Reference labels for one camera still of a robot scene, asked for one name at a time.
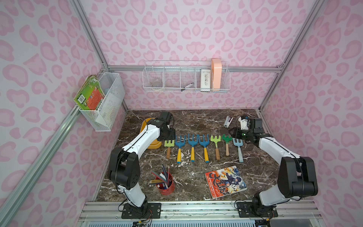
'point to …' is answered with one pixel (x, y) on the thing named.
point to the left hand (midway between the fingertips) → (170, 134)
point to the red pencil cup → (166, 188)
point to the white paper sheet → (110, 110)
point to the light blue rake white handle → (238, 144)
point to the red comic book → (225, 182)
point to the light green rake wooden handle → (216, 140)
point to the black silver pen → (184, 88)
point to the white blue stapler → (229, 119)
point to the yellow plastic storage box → (157, 144)
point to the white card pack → (205, 80)
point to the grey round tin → (156, 84)
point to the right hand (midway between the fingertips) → (231, 130)
